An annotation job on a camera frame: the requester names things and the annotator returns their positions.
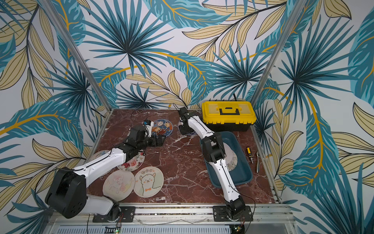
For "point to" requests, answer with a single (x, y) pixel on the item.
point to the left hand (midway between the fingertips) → (159, 137)
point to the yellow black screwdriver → (250, 156)
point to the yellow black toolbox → (228, 116)
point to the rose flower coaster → (134, 163)
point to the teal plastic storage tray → (242, 174)
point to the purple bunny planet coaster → (193, 134)
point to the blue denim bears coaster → (162, 126)
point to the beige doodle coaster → (98, 154)
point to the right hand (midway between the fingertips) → (187, 131)
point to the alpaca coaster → (148, 182)
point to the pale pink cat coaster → (119, 185)
